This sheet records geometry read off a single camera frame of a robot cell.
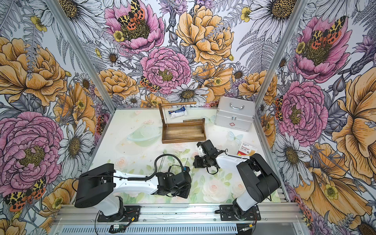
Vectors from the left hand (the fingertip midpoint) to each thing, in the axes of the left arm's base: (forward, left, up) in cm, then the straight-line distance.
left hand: (186, 195), depth 80 cm
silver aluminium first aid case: (+46, -32, +15) cm, 58 cm away
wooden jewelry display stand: (+44, -2, 0) cm, 44 cm away
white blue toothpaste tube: (+59, +6, +3) cm, 59 cm away
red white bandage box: (+25, -38, +4) cm, 45 cm away
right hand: (+15, -4, +1) cm, 16 cm away
